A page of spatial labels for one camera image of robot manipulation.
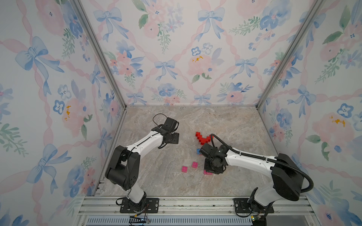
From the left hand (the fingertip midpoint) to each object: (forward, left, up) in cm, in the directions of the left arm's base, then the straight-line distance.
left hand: (173, 137), depth 92 cm
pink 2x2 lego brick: (-21, -20, -7) cm, 29 cm away
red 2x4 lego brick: (+1, -20, -6) cm, 21 cm away
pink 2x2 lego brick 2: (-16, -13, -7) cm, 22 cm away
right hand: (-20, -21, -5) cm, 29 cm away
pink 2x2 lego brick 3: (-18, -7, -7) cm, 21 cm away
